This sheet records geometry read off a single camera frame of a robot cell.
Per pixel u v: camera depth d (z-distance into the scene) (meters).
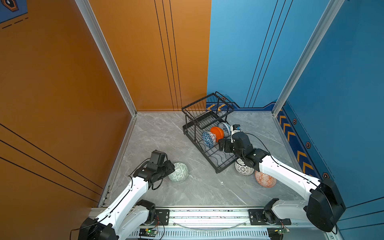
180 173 0.87
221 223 0.73
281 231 0.70
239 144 0.62
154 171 0.60
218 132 0.94
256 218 0.72
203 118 1.15
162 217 0.74
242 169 0.89
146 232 0.71
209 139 1.00
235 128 0.72
